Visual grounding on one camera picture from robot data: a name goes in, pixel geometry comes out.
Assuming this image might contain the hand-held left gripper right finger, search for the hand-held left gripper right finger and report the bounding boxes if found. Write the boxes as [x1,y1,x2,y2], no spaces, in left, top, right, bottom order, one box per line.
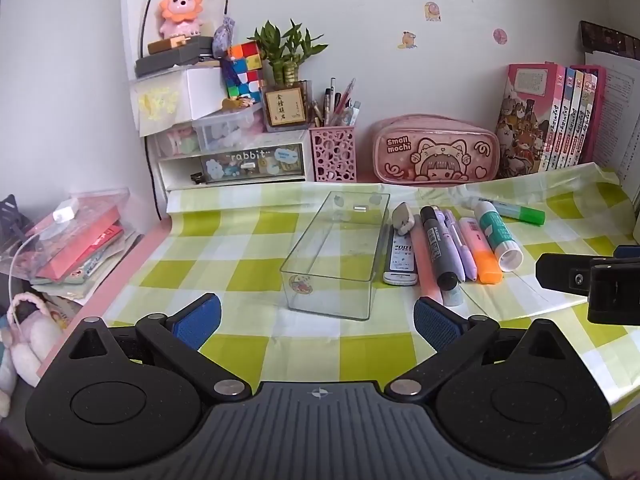
[384,296,571,403]

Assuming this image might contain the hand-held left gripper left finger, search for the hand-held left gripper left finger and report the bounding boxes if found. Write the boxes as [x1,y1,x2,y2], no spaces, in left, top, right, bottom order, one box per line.
[67,294,252,404]

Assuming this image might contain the pink pen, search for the pink pen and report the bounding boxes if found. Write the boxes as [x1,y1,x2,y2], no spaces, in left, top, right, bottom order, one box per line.
[410,225,445,306]

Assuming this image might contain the purple mechanical pencil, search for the purple mechanical pencil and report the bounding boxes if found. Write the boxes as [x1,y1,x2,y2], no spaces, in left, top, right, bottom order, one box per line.
[444,209,478,282]

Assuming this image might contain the green-capped pale blue highlighter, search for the green-capped pale blue highlighter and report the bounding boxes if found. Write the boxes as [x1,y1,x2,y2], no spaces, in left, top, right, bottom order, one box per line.
[479,197,546,226]

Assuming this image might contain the white pencil lead case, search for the white pencil lead case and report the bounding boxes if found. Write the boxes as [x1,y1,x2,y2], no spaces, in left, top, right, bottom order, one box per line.
[382,225,420,287]

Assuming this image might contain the orange-capped pink highlighter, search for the orange-capped pink highlighter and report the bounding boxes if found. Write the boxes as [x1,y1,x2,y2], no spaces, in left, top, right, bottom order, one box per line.
[459,216,502,285]

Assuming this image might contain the white green glue stick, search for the white green glue stick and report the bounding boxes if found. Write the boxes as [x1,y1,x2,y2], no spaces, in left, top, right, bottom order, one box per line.
[472,200,524,273]

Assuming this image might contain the black marker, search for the black marker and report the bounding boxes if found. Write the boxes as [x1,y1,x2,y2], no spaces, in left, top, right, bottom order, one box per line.
[419,205,458,291]

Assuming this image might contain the purple dome-topped pen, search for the purple dome-topped pen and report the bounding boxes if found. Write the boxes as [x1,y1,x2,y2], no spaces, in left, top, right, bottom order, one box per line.
[433,208,463,281]

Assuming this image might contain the grey white eraser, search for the grey white eraser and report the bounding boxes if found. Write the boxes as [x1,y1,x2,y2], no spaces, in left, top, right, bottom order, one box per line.
[391,202,417,235]

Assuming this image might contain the clear plastic box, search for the clear plastic box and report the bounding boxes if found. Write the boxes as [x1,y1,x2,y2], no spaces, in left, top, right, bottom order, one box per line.
[280,191,391,322]

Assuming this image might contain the green checkered tablecloth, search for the green checkered tablecloth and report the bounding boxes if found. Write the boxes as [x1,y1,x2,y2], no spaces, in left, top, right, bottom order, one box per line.
[102,160,640,418]

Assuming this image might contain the stack of pink notebooks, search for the stack of pink notebooks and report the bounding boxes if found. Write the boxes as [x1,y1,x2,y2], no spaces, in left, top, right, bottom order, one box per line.
[27,190,145,306]

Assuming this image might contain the white printed paper sheets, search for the white printed paper sheets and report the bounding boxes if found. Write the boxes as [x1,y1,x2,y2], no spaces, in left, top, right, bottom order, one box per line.
[582,50,640,186]

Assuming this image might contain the book with red spine label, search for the book with red spine label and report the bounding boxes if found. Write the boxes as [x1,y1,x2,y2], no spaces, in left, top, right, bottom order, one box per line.
[554,69,582,168]
[576,72,599,163]
[542,66,571,172]
[565,71,591,166]

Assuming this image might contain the white drawer organiser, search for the white drawer organiser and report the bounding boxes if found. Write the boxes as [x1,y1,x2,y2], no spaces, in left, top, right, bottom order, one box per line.
[147,127,315,193]

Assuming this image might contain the white pink plush toy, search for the white pink plush toy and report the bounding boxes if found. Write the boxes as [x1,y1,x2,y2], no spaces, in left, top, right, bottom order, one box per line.
[0,292,66,413]

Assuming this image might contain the white charger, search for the white charger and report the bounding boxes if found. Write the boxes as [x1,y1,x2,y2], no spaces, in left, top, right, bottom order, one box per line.
[52,200,81,223]

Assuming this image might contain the pink cartoon pencil case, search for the pink cartoon pencil case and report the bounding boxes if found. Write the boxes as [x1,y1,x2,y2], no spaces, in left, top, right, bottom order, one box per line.
[371,114,501,184]

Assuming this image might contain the clear lidded storage box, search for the clear lidded storage box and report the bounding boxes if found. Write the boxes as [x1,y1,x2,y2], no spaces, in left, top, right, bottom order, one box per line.
[192,102,266,153]

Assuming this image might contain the pink perforated pen holder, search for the pink perforated pen holder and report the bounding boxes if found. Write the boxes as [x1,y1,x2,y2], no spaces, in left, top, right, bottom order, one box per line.
[309,125,358,183]

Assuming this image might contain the black rack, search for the black rack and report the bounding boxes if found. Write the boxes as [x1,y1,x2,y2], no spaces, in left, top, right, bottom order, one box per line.
[0,195,32,252]

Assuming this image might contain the dark patterned board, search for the dark patterned board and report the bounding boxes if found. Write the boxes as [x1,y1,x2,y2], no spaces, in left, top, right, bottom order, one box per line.
[580,21,640,58]

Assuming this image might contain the translucent sheet with yellow print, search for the translucent sheet with yellow print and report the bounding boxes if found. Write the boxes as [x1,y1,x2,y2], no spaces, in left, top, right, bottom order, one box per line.
[130,76,193,137]

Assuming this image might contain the white cardboard box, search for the white cardboard box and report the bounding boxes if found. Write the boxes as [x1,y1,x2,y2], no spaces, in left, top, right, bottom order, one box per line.
[180,66,226,123]

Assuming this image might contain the bunch of pens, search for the bunch of pens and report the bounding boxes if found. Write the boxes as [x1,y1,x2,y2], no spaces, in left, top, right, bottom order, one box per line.
[312,77,362,128]

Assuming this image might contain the colourful puzzle cube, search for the colourful puzzle cube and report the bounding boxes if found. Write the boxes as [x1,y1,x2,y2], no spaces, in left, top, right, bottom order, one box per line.
[223,41,266,100]

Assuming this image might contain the dark grey box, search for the dark grey box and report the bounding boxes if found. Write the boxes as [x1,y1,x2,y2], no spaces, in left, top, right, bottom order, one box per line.
[135,36,221,79]

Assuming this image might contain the small brown box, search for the small brown box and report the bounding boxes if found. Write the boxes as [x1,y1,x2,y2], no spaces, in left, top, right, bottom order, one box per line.
[147,35,193,55]

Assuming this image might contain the potted lucky bamboo plant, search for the potted lucky bamboo plant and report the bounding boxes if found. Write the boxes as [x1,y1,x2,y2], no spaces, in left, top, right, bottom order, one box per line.
[248,19,329,133]

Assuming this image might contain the purple sachet with tassel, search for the purple sachet with tassel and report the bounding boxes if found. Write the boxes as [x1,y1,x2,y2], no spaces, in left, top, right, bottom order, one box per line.
[212,16,237,81]

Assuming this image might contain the pink orange lion toy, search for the pink orange lion toy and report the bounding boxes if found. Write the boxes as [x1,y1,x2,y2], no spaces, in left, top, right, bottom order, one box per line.
[159,0,205,38]

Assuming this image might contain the white charger cable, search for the white charger cable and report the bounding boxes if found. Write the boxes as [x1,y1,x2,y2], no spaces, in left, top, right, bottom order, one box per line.
[7,220,57,321]

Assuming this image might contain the black cable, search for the black cable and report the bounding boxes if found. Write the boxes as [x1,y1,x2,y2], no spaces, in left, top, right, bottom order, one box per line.
[139,0,163,56]

